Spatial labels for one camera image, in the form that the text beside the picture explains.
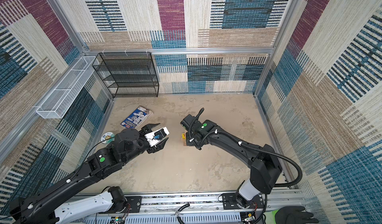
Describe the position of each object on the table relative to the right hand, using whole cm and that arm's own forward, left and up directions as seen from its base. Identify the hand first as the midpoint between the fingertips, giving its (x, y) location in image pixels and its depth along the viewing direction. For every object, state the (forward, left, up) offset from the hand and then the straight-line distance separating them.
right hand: (193, 143), depth 81 cm
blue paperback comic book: (+26, +39, -10) cm, 47 cm away
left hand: (-1, +14, +18) cm, 22 cm away
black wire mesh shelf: (+54, +46, +5) cm, 71 cm away
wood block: (+6, +5, -11) cm, 13 cm away
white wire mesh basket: (+12, +64, +21) cm, 68 cm away
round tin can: (+9, +51, -4) cm, 52 cm away
